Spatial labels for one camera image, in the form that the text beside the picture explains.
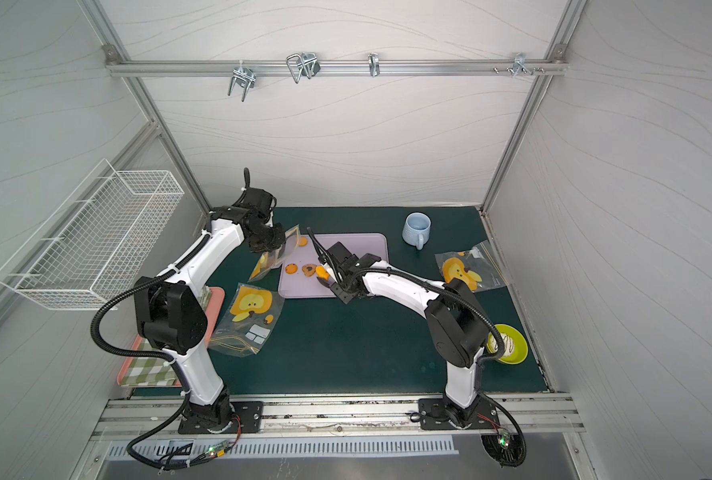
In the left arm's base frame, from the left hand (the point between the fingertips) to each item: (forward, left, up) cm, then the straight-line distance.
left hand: (281, 243), depth 90 cm
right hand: (-9, -20, -8) cm, 23 cm away
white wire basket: (-13, +39, +18) cm, 44 cm away
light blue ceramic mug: (+17, -45, -12) cm, 49 cm away
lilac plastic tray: (-2, -2, -16) cm, 17 cm away
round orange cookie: (+5, -5, -5) cm, 8 cm away
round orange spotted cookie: (+1, 0, -15) cm, 15 cm away
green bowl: (-25, -68, -13) cm, 74 cm away
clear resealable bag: (+2, -64, -14) cm, 65 cm away
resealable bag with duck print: (-18, +11, -16) cm, 27 cm away
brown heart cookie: (+1, -6, -15) cm, 16 cm away
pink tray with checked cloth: (-34, +30, -14) cm, 47 cm away
